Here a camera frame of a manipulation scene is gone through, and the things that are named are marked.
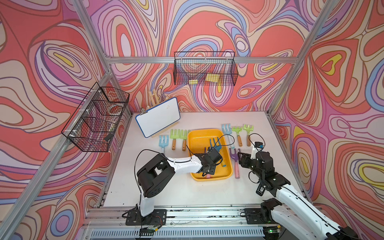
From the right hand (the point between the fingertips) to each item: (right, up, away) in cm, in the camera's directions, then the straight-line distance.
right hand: (242, 157), depth 83 cm
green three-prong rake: (+5, +15, +26) cm, 30 cm away
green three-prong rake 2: (+13, +16, +26) cm, 33 cm away
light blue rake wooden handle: (-48, +6, +19) cm, 52 cm away
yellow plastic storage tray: (-22, +8, +18) cm, 30 cm away
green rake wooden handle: (-41, +11, +22) cm, 48 cm away
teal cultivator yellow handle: (-11, +4, +20) cm, 23 cm away
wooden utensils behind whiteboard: (-52, +34, +8) cm, 63 cm away
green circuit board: (-50, -33, -12) cm, 61 cm away
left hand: (-16, -9, +6) cm, 19 cm away
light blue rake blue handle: (-2, +14, +26) cm, 30 cm away
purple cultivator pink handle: (-1, -2, +9) cm, 10 cm away
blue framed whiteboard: (-48, +23, +4) cm, 53 cm away
